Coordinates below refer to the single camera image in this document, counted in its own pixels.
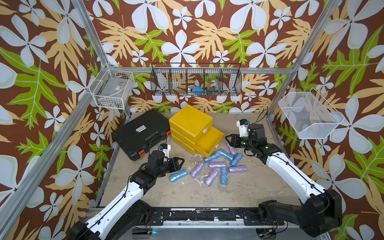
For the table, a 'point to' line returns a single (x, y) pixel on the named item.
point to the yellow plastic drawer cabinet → (192, 131)
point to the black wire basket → (196, 79)
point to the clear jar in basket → (214, 85)
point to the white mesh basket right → (310, 115)
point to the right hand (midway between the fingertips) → (227, 136)
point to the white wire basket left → (112, 88)
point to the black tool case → (135, 138)
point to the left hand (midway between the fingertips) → (182, 159)
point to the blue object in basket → (198, 91)
